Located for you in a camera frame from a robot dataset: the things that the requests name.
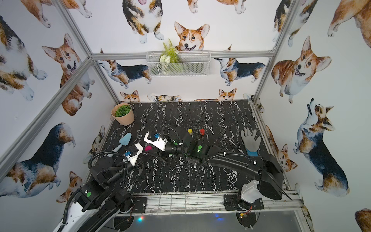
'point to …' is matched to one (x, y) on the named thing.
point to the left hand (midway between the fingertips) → (152, 148)
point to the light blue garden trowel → (124, 140)
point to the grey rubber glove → (251, 143)
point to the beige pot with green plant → (123, 114)
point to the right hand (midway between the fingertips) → (145, 150)
